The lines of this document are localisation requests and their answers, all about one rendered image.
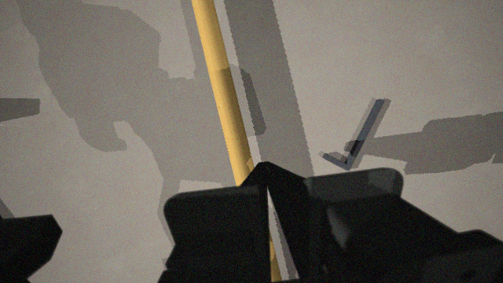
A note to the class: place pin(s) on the grey l-shaped bar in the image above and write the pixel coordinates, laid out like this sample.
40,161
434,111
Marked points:
360,139

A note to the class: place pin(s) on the long wooden-handled scraper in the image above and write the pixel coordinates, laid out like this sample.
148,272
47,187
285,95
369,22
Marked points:
226,101

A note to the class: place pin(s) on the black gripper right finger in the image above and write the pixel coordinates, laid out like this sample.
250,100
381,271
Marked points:
298,202

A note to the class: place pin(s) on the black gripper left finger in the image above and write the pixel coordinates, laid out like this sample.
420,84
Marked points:
231,208

